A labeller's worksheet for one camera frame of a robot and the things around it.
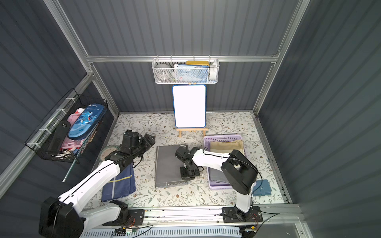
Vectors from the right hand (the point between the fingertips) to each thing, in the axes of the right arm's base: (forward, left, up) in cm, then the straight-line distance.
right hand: (187, 178), depth 85 cm
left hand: (+15, +20, +17) cm, 30 cm away
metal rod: (-7, +48, +26) cm, 55 cm away
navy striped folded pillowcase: (-3, +37, -1) cm, 37 cm away
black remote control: (+5, +55, +33) cm, 64 cm away
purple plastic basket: (+24, -12, +5) cm, 28 cm away
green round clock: (+17, +54, +1) cm, 56 cm away
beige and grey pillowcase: (-1, -16, +4) cm, 17 cm away
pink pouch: (+3, +52, +29) cm, 60 cm away
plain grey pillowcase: (+4, +12, -2) cm, 13 cm away
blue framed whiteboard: (+38, -1, +21) cm, 44 cm away
